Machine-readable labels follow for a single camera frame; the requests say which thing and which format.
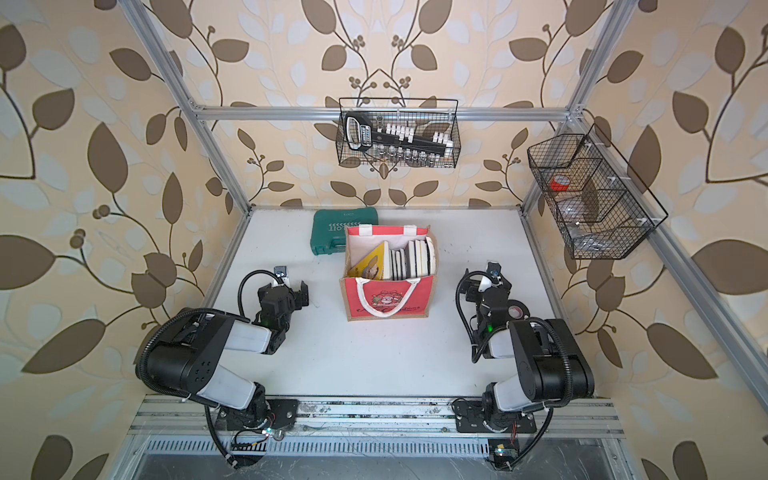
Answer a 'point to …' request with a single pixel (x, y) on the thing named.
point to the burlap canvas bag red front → (388, 299)
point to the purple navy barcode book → (407, 253)
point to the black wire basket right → (603, 209)
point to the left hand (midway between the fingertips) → (281, 281)
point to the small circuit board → (505, 457)
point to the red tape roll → (560, 183)
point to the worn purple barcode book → (395, 264)
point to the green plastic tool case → (329, 227)
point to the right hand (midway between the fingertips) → (484, 273)
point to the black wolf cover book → (424, 258)
